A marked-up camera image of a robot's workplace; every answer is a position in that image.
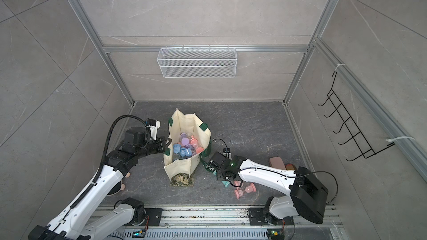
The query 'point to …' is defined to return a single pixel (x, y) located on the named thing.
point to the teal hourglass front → (226, 183)
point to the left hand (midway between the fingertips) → (173, 138)
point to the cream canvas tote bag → (174, 164)
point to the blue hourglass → (185, 151)
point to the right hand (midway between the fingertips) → (225, 174)
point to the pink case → (277, 162)
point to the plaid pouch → (289, 166)
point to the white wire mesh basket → (177, 63)
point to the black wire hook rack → (367, 150)
